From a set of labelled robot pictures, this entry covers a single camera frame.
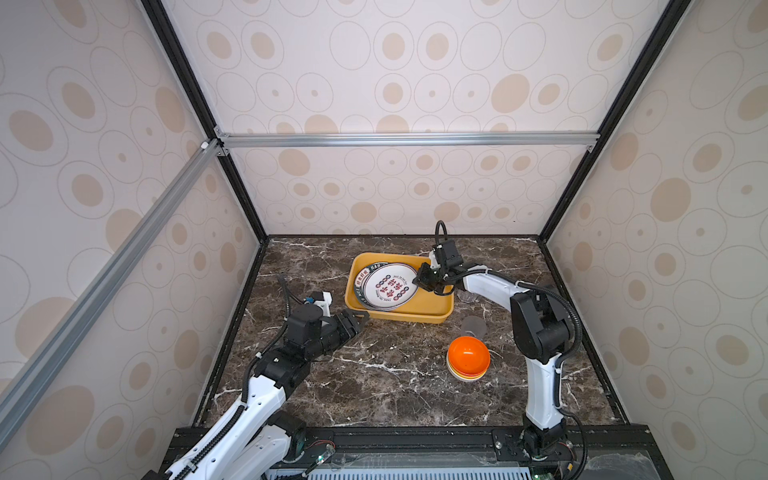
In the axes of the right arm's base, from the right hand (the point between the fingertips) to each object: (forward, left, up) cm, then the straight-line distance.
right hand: (412, 279), depth 98 cm
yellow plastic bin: (-9, -4, -4) cm, 10 cm away
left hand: (-22, +12, +13) cm, 28 cm away
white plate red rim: (-1, +8, -3) cm, 8 cm away
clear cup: (-16, -18, -3) cm, 24 cm away
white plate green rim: (+2, +18, -4) cm, 19 cm away
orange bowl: (-26, -14, -1) cm, 30 cm away
